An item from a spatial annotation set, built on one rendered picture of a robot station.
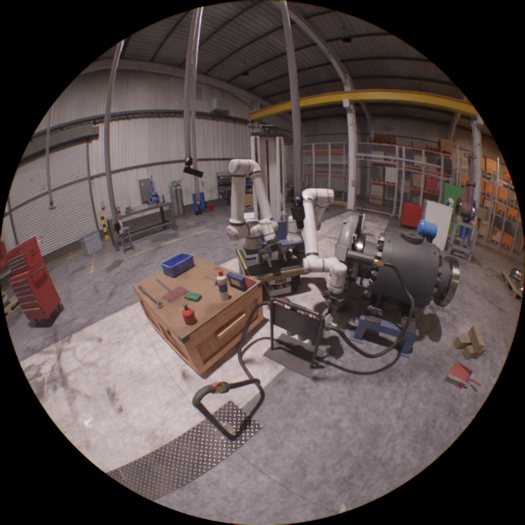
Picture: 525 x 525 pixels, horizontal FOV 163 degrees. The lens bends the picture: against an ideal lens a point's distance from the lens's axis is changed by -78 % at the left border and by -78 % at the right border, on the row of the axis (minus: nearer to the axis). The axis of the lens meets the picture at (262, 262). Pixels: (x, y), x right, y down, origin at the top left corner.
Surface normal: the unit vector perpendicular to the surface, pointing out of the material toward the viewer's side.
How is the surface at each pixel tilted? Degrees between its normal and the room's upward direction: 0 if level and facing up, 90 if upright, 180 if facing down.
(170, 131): 90
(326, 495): 0
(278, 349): 0
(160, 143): 90
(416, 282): 82
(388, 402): 0
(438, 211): 90
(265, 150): 90
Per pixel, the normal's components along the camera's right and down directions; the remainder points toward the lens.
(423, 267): -0.51, -0.18
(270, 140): 0.28, 0.41
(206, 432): -0.04, -0.90
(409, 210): -0.54, 0.38
